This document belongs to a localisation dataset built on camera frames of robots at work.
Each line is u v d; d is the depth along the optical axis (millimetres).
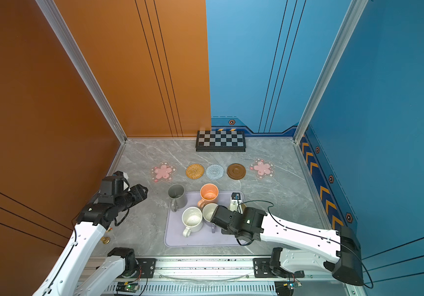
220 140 1157
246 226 485
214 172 1025
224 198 939
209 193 936
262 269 725
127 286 709
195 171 1029
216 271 740
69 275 413
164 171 1052
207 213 846
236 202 664
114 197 570
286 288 703
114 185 579
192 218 849
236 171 1029
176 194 877
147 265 743
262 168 1058
